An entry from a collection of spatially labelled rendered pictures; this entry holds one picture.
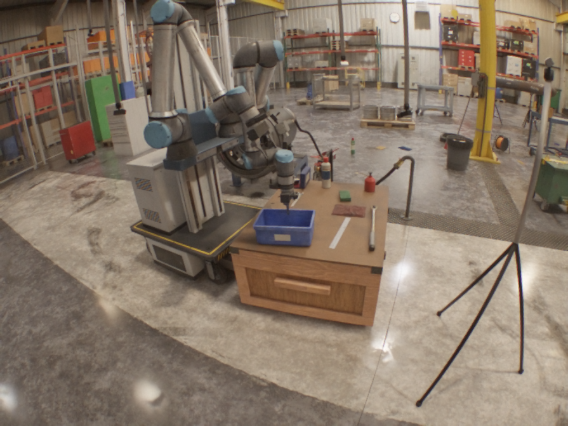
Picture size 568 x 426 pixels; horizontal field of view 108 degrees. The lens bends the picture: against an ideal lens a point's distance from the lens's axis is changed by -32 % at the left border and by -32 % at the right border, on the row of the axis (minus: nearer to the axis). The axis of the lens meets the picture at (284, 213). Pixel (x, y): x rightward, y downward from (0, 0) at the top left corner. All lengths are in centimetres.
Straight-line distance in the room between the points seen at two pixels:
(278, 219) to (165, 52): 107
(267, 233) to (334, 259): 36
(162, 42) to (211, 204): 127
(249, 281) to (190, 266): 48
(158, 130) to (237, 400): 134
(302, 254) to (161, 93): 104
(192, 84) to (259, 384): 182
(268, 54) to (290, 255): 100
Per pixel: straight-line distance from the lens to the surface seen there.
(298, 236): 151
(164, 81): 150
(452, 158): 434
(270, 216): 170
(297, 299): 171
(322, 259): 146
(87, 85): 997
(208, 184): 220
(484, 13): 519
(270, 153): 161
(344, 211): 184
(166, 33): 150
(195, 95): 207
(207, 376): 164
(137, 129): 659
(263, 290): 176
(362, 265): 144
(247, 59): 151
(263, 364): 163
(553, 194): 372
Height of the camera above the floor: 134
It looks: 28 degrees down
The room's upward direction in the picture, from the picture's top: 5 degrees counter-clockwise
